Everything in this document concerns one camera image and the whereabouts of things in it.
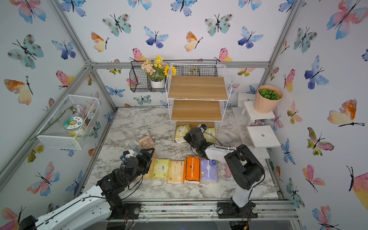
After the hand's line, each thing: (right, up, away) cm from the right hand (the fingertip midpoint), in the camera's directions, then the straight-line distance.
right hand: (185, 132), depth 92 cm
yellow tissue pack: (-3, 0, +4) cm, 5 cm away
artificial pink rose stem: (-56, +13, -16) cm, 60 cm away
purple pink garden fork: (+25, -24, -6) cm, 35 cm away
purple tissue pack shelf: (+14, -21, -9) cm, 27 cm away
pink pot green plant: (+44, +19, -14) cm, 50 cm away
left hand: (-15, -10, -15) cm, 24 cm away
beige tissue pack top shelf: (-5, -22, -9) cm, 24 cm away
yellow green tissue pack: (-14, -21, -8) cm, 26 cm away
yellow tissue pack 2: (+13, -3, -8) cm, 16 cm away
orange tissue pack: (+4, -20, -11) cm, 24 cm away
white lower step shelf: (+45, -2, -7) cm, 46 cm away
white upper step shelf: (+44, +22, +13) cm, 51 cm away
